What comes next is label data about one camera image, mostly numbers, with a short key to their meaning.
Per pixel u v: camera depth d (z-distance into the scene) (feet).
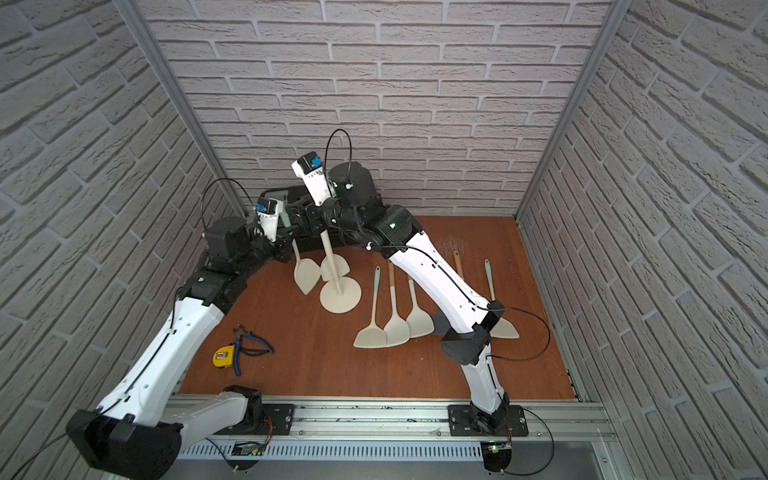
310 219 1.73
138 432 1.20
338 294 3.14
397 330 2.92
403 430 2.41
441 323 2.87
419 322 2.94
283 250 2.08
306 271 2.72
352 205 1.56
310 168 1.66
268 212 1.94
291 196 3.39
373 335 2.87
